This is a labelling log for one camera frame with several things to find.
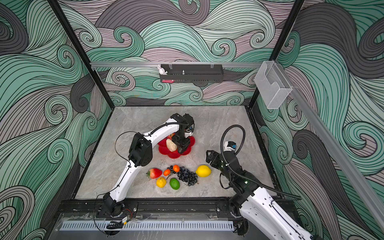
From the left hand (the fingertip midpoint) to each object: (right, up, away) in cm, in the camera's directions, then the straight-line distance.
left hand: (183, 146), depth 93 cm
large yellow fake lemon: (+12, -12, -10) cm, 20 cm away
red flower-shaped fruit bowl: (-13, -2, +1) cm, 13 cm away
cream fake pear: (-7, 0, -2) cm, 7 cm away
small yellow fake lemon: (-11, -16, -16) cm, 25 cm away
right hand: (+15, -1, -18) cm, 23 cm away
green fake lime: (-4, -18, -15) cm, 23 cm away
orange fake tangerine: (-3, -10, -12) cm, 16 cm away
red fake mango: (-16, -13, -12) cm, 24 cm away
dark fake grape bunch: (+2, -14, -14) cm, 20 cm away
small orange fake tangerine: (-9, -13, -11) cm, 19 cm away
